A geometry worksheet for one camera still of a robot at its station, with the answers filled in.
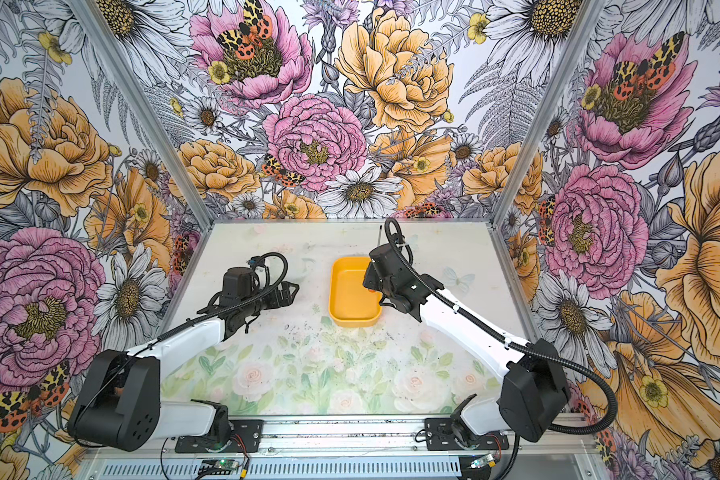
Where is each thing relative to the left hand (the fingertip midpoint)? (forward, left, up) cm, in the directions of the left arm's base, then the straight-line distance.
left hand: (286, 296), depth 90 cm
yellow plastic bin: (+1, -19, -5) cm, 20 cm away
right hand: (-2, -25, +11) cm, 27 cm away
